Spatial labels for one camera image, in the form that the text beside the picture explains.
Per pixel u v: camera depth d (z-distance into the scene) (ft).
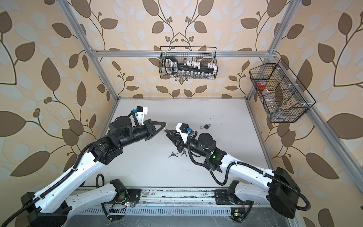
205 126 3.41
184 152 2.99
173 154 2.92
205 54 2.99
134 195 2.44
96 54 3.07
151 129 1.79
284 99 2.41
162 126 2.06
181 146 1.91
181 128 1.80
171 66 2.77
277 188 1.31
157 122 2.05
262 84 2.88
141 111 1.96
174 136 2.14
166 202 2.42
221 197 2.39
